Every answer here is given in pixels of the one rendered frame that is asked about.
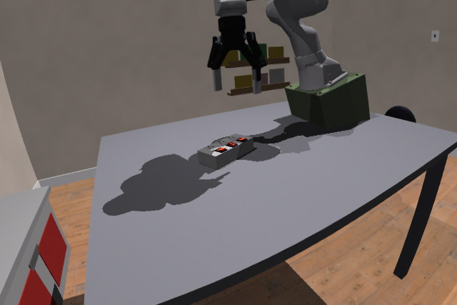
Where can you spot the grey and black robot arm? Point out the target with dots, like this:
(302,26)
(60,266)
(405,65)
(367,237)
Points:
(315,69)

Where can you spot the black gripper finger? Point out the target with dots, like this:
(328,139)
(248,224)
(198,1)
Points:
(215,61)
(256,58)

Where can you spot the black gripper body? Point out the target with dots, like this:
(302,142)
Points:
(232,26)

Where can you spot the grey power strip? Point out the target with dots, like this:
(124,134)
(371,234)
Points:
(225,151)

